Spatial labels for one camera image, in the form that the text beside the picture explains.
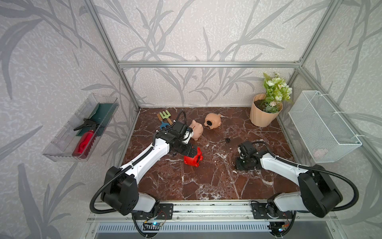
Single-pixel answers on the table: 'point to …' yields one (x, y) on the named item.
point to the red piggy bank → (195, 161)
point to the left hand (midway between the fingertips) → (190, 151)
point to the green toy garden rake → (166, 116)
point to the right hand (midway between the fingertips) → (236, 165)
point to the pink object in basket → (318, 154)
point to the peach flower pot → (257, 115)
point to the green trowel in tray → (100, 116)
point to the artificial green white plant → (277, 91)
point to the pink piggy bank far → (197, 129)
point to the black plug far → (227, 140)
